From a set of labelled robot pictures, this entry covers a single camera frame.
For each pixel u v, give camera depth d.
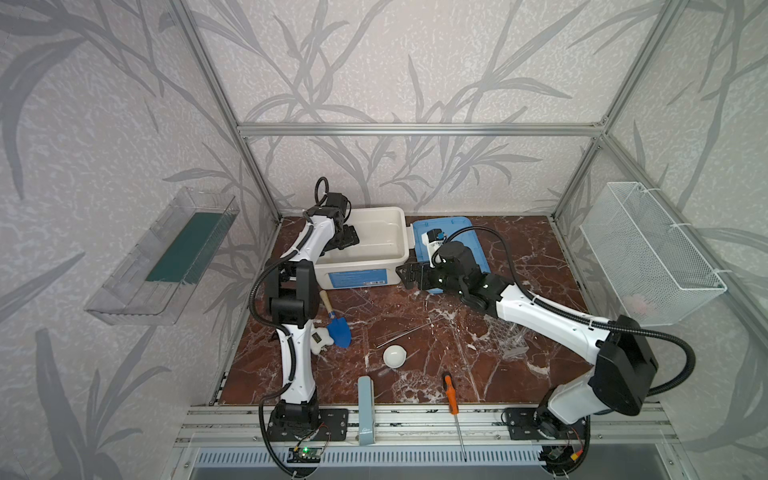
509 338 0.88
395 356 0.83
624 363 0.42
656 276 0.61
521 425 0.73
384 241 1.09
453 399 0.77
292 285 0.58
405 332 0.89
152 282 0.63
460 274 0.60
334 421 0.74
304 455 0.72
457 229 0.71
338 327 0.91
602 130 0.94
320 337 0.85
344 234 0.89
